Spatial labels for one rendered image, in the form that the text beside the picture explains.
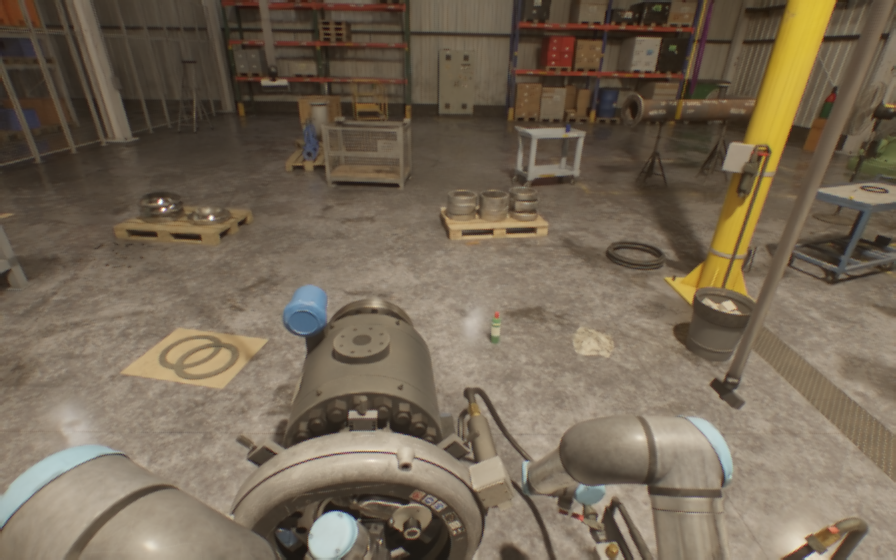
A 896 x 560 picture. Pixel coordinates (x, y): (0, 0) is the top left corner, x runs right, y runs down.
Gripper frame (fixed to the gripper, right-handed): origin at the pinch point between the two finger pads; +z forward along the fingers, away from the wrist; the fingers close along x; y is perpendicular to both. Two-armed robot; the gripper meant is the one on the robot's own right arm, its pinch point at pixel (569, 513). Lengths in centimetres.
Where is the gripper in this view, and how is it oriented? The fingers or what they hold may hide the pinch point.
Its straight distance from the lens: 177.6
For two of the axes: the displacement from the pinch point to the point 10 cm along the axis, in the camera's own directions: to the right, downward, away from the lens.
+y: -9.3, -1.8, 3.2
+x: -3.7, 4.2, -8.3
